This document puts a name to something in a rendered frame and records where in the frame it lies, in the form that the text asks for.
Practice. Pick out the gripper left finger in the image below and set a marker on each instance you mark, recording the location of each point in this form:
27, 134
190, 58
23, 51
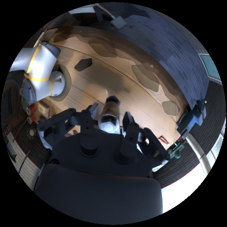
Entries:
85, 122

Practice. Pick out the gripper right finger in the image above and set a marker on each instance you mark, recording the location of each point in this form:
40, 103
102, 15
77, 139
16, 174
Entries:
132, 132

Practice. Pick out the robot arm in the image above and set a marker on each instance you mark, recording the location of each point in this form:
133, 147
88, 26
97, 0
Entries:
41, 67

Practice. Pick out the dark round boiler door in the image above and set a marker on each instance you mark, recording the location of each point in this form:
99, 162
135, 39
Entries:
10, 99

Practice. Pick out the small red tool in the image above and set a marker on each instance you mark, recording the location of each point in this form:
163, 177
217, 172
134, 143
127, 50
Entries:
164, 140

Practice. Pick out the tan box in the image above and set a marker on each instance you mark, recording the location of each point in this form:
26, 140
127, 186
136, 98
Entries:
44, 108

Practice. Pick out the green clamp tool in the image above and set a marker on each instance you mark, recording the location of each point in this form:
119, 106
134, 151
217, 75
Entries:
174, 150

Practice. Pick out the red spool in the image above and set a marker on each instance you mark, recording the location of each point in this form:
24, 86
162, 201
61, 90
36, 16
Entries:
32, 118
32, 108

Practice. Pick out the green tin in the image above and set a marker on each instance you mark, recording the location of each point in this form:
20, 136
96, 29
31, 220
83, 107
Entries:
25, 106

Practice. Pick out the wooden broom stick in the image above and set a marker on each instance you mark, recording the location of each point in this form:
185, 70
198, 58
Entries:
19, 130

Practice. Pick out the white pipe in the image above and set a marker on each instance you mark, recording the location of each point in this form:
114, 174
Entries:
199, 152

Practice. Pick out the grey round base plate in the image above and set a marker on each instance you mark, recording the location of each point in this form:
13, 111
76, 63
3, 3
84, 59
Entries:
67, 83

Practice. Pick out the white wall poster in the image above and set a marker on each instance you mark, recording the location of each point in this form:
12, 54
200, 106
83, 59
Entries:
219, 144

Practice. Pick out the green wall board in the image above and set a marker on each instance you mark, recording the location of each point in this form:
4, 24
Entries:
210, 65

